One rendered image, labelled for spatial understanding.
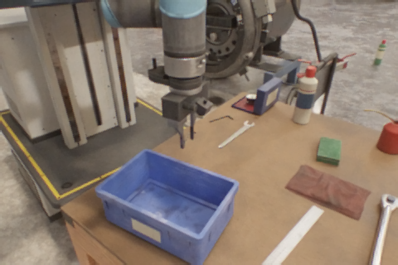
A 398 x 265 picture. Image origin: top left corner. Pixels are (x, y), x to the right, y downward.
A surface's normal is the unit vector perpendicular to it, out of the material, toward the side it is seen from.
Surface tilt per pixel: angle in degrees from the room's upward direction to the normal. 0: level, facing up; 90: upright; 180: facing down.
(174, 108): 90
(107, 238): 0
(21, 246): 0
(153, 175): 90
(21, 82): 90
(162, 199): 0
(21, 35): 90
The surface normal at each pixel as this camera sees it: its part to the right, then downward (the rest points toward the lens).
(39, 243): 0.00, -0.85
